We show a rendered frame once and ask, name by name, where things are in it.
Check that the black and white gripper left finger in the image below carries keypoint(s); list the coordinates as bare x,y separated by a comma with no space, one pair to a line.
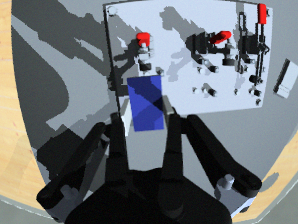
68,189

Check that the blue rectangular block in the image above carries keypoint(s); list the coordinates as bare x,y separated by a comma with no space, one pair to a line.
145,94

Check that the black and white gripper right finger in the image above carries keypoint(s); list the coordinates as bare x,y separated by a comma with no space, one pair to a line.
235,186

